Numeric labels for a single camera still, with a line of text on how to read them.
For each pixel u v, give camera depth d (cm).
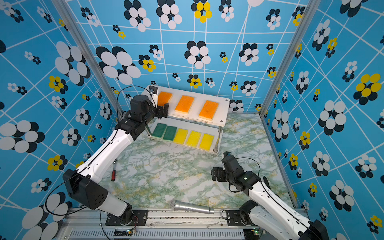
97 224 72
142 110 55
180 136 98
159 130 99
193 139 96
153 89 63
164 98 78
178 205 75
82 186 40
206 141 97
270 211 47
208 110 73
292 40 81
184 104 75
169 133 99
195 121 71
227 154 74
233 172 60
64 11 70
